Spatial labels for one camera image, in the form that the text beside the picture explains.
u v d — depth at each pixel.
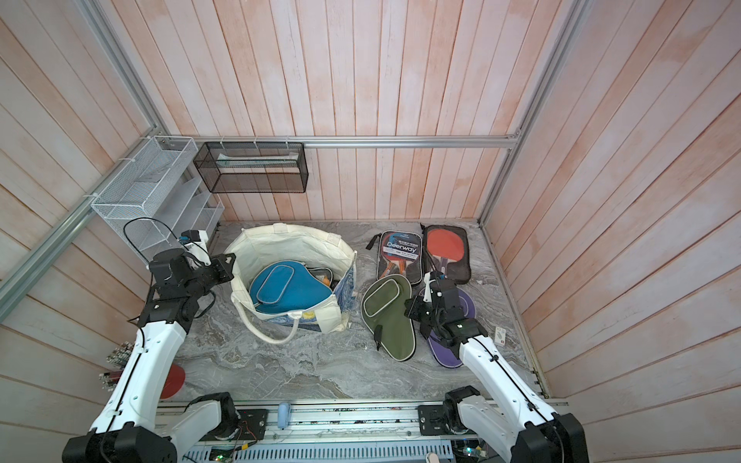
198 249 0.63
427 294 0.74
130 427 0.38
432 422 0.73
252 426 0.73
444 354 0.86
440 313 0.62
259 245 0.84
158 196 0.78
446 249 1.11
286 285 0.86
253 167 1.02
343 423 0.75
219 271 0.67
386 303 0.86
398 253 1.07
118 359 0.67
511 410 0.43
